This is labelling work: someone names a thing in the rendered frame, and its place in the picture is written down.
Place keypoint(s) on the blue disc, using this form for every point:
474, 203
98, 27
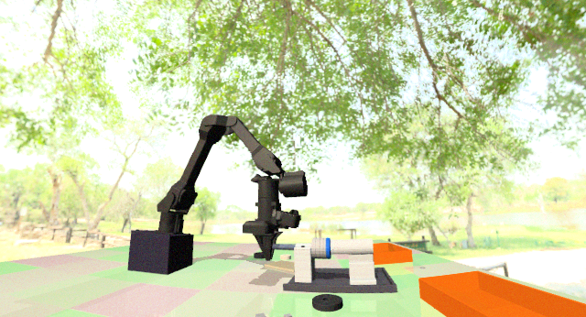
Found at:
328, 248

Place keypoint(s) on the orange rectangular tray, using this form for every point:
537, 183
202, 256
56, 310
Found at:
477, 294
385, 253

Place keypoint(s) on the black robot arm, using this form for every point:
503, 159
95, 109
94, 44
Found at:
181, 196

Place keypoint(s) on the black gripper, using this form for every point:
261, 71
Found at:
265, 232

